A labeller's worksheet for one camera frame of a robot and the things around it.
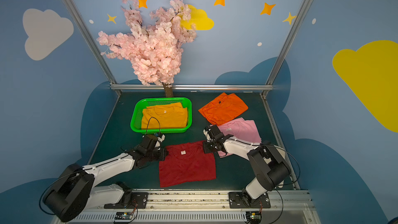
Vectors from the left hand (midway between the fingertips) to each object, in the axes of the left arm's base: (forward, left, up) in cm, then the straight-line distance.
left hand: (168, 150), depth 89 cm
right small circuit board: (-30, -45, -5) cm, 55 cm away
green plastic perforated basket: (+32, +22, +5) cm, 39 cm away
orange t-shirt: (+35, -35, -3) cm, 50 cm away
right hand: (+4, -22, -1) cm, 22 cm away
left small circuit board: (-31, +17, -3) cm, 36 cm away
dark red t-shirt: (-6, -11, -2) cm, 13 cm away
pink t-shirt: (+17, -46, -1) cm, 49 cm away
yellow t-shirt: (+27, +3, -2) cm, 27 cm away
